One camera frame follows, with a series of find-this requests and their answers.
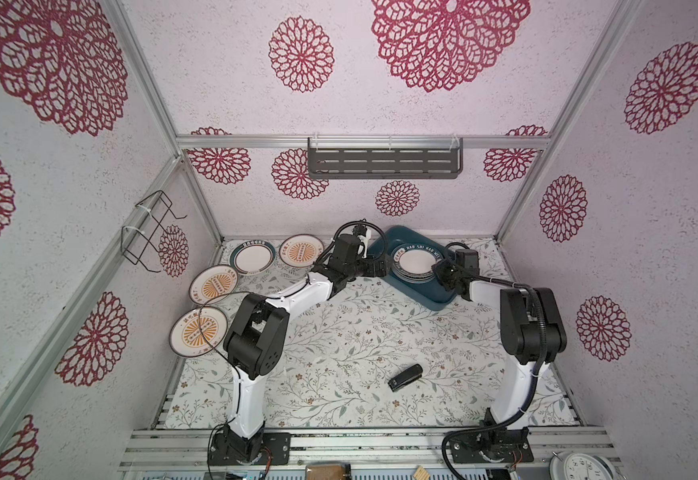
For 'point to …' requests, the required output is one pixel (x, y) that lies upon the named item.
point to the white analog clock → (578, 465)
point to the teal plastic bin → (430, 292)
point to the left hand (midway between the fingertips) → (380, 263)
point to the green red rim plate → (252, 256)
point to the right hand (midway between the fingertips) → (433, 259)
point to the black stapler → (414, 373)
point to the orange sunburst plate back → (300, 250)
